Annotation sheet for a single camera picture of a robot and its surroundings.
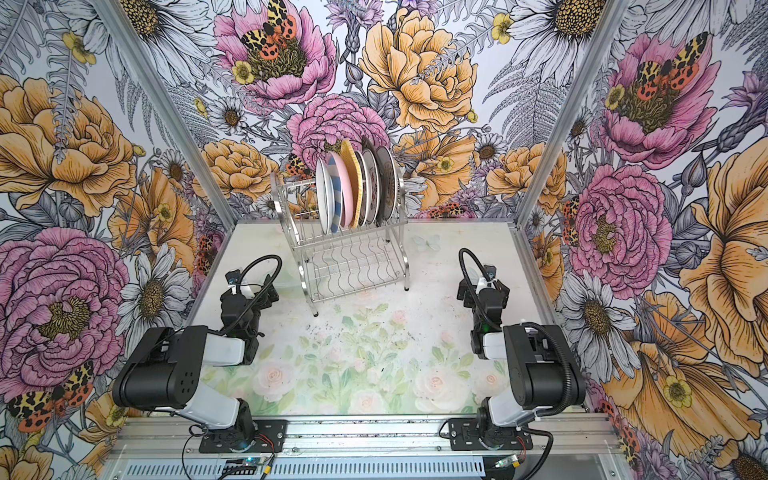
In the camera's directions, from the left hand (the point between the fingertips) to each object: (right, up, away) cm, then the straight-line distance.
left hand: (257, 286), depth 92 cm
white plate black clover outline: (+22, +27, -7) cm, 36 cm away
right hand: (+68, 0, +1) cm, 68 cm away
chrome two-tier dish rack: (+26, +7, +10) cm, 29 cm away
